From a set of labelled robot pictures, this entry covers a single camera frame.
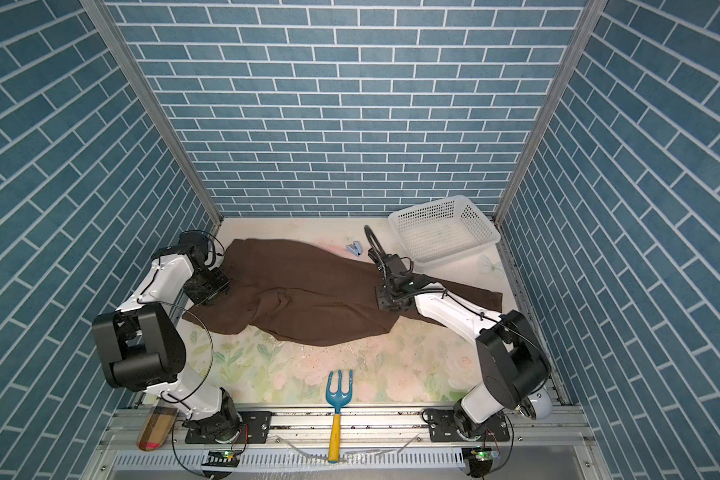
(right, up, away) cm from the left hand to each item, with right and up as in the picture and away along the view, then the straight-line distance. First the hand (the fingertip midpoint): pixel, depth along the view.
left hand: (224, 292), depth 88 cm
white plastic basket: (+69, +20, +30) cm, 78 cm away
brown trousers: (+21, -1, +8) cm, 23 cm away
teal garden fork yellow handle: (+36, -27, -11) cm, 46 cm away
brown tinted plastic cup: (-8, -30, -17) cm, 35 cm away
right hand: (+47, 0, +1) cm, 47 cm away
